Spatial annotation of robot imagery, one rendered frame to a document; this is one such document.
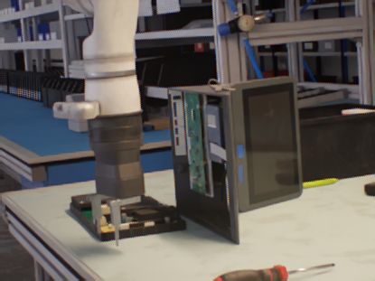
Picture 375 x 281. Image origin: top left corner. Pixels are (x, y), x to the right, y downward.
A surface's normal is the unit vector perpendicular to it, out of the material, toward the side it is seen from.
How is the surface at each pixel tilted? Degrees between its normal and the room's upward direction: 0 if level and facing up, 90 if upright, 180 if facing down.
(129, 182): 90
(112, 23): 105
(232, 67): 90
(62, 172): 90
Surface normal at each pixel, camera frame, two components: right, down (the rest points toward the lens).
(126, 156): 0.55, 0.26
